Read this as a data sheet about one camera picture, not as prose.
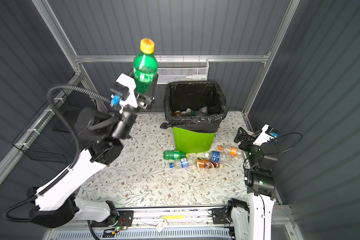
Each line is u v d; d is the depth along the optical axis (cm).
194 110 97
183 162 89
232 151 93
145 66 34
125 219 72
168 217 74
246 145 59
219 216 74
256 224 41
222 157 91
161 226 71
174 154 91
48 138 71
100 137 36
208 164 87
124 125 39
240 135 58
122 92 30
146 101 40
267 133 53
